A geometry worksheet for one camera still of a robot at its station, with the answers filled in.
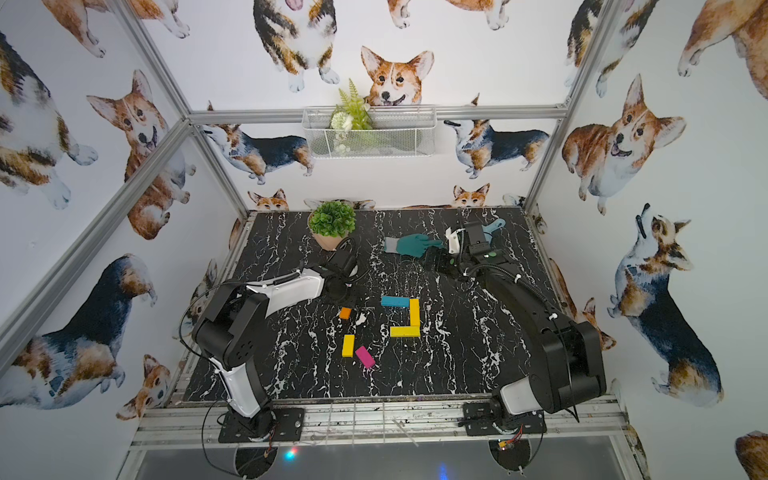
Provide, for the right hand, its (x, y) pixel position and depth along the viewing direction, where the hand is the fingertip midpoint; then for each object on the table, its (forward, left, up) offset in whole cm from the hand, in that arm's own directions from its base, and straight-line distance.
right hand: (429, 261), depth 84 cm
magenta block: (-22, +18, -16) cm, 32 cm away
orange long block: (-8, +26, -16) cm, 31 cm away
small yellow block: (-18, +24, -16) cm, 34 cm away
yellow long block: (-13, +7, -17) cm, 23 cm away
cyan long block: (-4, +10, -17) cm, 20 cm away
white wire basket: (+35, +9, +19) cm, 41 cm away
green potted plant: (+16, +31, -1) cm, 35 cm away
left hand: (-2, +22, -16) cm, 27 cm away
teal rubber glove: (+19, +4, -17) cm, 26 cm away
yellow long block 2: (-7, +4, -17) cm, 19 cm away
